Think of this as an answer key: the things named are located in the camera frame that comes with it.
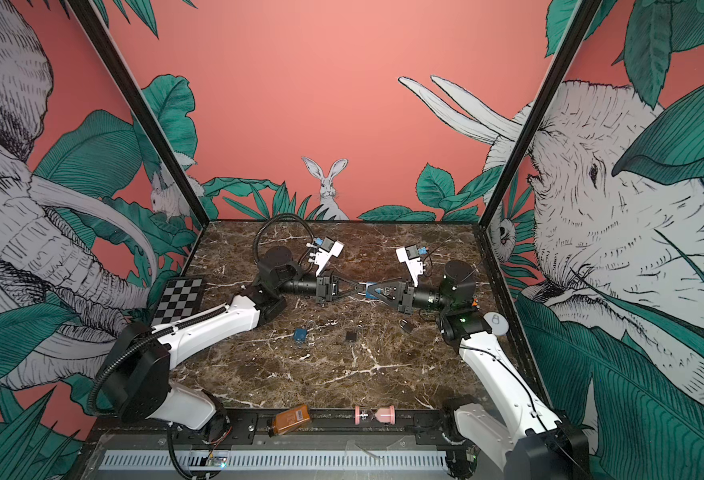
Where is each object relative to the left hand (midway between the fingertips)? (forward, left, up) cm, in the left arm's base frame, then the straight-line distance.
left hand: (362, 293), depth 64 cm
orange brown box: (-19, +18, -26) cm, 37 cm away
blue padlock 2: (+4, +18, -31) cm, 36 cm away
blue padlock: (0, -1, -2) cm, 2 cm away
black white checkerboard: (+16, +58, -27) cm, 66 cm away
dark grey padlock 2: (+4, +3, -31) cm, 32 cm away
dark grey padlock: (+6, -14, -31) cm, 35 cm away
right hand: (0, -2, -1) cm, 2 cm away
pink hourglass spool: (-19, -5, -28) cm, 35 cm away
